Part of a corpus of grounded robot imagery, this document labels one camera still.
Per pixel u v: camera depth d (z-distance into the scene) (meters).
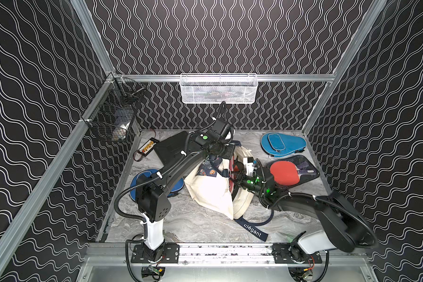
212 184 0.80
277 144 1.09
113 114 0.92
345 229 0.44
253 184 0.73
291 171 0.97
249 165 0.80
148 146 1.10
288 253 0.73
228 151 0.71
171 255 0.74
